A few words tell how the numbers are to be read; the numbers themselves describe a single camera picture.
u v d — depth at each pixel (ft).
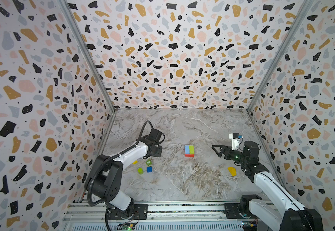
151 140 2.34
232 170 2.85
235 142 2.47
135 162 3.00
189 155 3.10
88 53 2.83
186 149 3.10
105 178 1.44
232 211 2.40
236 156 2.33
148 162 2.96
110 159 1.51
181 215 2.40
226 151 2.39
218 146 2.48
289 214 1.39
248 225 2.35
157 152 2.68
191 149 3.08
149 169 2.93
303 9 2.36
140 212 2.41
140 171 2.82
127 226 2.31
